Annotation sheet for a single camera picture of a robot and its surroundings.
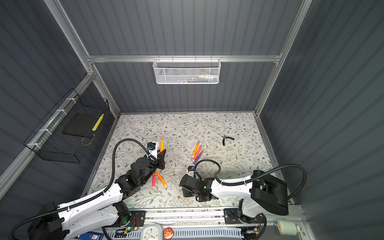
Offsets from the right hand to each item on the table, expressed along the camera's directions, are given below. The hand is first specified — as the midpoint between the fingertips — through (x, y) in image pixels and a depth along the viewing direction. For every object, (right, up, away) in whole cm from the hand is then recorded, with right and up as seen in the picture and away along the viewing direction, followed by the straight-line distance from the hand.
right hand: (185, 191), depth 81 cm
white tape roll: (+46, -9, -17) cm, 50 cm away
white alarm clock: (-14, -13, -13) cm, 23 cm away
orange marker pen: (-11, +26, -7) cm, 29 cm away
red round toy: (-7, -15, -12) cm, 20 cm away
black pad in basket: (-53, +36, -6) cm, 64 cm away
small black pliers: (+28, +28, +24) cm, 46 cm away
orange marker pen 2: (+6, +20, +18) cm, 27 cm away
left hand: (-11, +23, -3) cm, 26 cm away
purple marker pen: (+7, +15, +13) cm, 21 cm away
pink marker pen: (+7, +18, +15) cm, 24 cm away
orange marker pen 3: (-14, +5, +5) cm, 16 cm away
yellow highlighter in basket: (-45, +35, -6) cm, 58 cm away
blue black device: (-42, -14, -14) cm, 46 cm away
